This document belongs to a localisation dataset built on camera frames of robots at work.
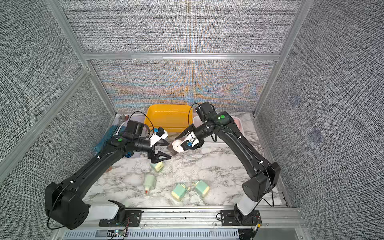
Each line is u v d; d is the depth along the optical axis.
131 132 0.61
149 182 0.79
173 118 1.16
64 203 0.39
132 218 0.73
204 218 0.75
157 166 0.84
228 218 0.73
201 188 0.78
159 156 0.64
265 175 0.42
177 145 0.65
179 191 0.75
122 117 1.13
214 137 0.64
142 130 0.65
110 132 1.07
